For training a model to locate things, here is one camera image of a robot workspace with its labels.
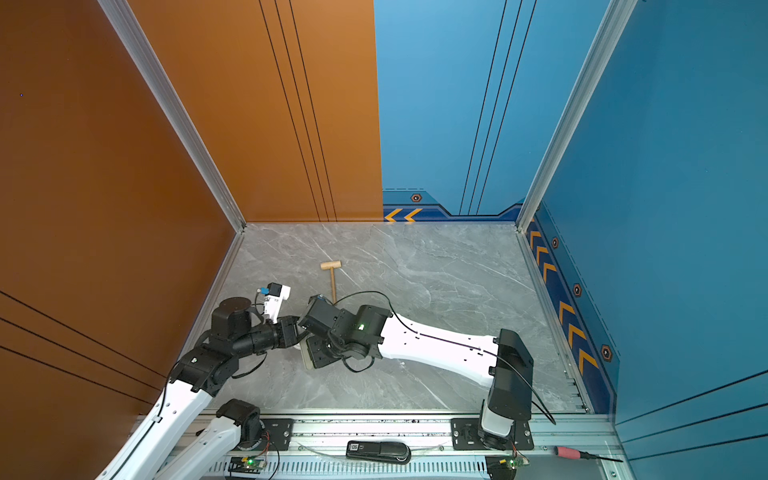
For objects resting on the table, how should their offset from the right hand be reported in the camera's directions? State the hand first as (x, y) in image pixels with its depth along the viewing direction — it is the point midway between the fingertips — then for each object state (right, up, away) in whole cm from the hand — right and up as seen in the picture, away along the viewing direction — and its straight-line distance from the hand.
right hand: (311, 355), depth 68 cm
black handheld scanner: (+17, -21, -1) cm, 28 cm away
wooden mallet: (-4, +19, +37) cm, 42 cm away
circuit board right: (+45, -27, +2) cm, 53 cm away
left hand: (0, +7, +3) cm, 8 cm away
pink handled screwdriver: (+62, -24, +1) cm, 67 cm away
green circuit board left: (-16, -27, +2) cm, 32 cm away
